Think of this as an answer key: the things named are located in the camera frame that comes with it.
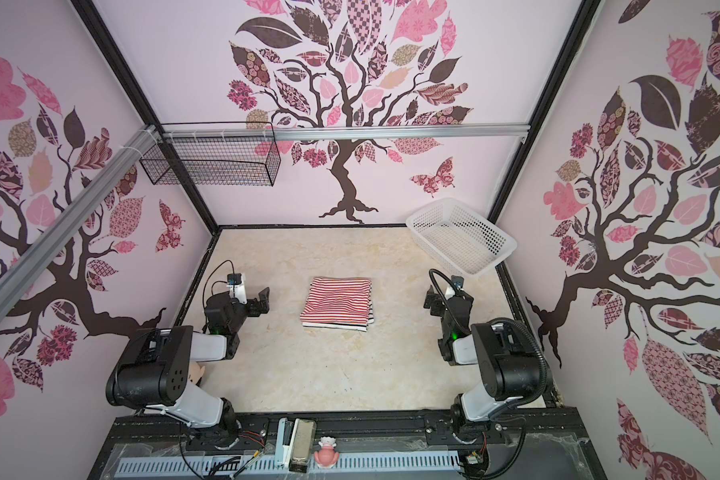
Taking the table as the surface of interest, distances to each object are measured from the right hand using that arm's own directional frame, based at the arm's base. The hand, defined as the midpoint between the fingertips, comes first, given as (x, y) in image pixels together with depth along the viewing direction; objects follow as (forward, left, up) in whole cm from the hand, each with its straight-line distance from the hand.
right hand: (449, 285), depth 93 cm
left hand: (0, +62, -2) cm, 62 cm away
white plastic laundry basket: (+26, -11, -7) cm, 29 cm away
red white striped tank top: (-2, +35, -4) cm, 36 cm away
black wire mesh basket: (+35, +75, +27) cm, 87 cm away
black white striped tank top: (-11, +33, -5) cm, 35 cm away
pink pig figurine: (-44, +36, -5) cm, 57 cm away
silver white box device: (-42, +44, -4) cm, 61 cm away
